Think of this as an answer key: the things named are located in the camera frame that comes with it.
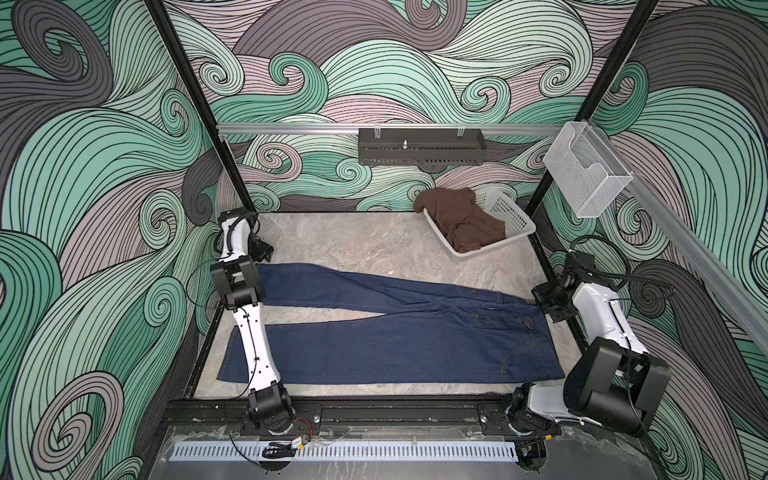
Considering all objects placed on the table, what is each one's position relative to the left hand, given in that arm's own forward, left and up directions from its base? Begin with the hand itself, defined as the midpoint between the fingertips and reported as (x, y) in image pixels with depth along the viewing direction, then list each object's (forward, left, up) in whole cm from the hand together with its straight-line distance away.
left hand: (264, 260), depth 104 cm
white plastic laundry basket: (+25, -89, +4) cm, 92 cm away
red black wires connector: (-55, -17, -4) cm, 57 cm away
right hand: (-20, -87, +9) cm, 89 cm away
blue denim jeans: (-26, -70, -1) cm, 74 cm away
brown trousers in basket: (+11, -73, +7) cm, 74 cm away
